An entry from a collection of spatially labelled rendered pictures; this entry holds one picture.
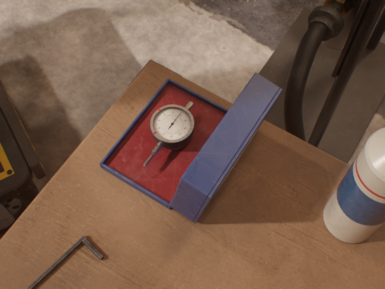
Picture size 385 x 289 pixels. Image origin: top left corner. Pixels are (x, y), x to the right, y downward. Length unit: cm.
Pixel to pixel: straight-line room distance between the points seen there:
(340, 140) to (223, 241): 68
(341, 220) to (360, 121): 71
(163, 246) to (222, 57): 81
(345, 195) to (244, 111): 14
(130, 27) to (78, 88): 23
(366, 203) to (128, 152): 31
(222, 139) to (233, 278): 17
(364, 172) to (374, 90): 86
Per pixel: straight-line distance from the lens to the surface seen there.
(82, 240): 63
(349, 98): 132
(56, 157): 123
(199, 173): 53
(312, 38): 83
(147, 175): 65
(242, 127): 56
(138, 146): 67
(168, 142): 64
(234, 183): 65
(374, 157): 49
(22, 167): 87
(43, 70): 138
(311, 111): 128
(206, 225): 63
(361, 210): 56
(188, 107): 67
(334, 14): 86
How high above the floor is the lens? 107
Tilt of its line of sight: 62 degrees down
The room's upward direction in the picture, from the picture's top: straight up
